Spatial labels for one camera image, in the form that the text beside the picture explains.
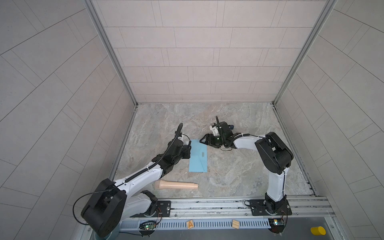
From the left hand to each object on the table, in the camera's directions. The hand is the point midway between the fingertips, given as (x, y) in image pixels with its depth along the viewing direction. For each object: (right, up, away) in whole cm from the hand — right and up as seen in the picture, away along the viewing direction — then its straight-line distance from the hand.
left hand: (193, 145), depth 84 cm
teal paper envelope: (+3, -9, +5) cm, 10 cm away
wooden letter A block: (-1, -32, -18) cm, 37 cm away
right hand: (+6, 0, +8) cm, 10 cm away
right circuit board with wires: (+39, -33, -16) cm, 54 cm away
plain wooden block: (+20, -32, -17) cm, 41 cm away
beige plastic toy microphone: (-14, -19, -8) cm, 25 cm away
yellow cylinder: (+53, -31, -23) cm, 65 cm away
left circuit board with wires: (-19, -31, -20) cm, 42 cm away
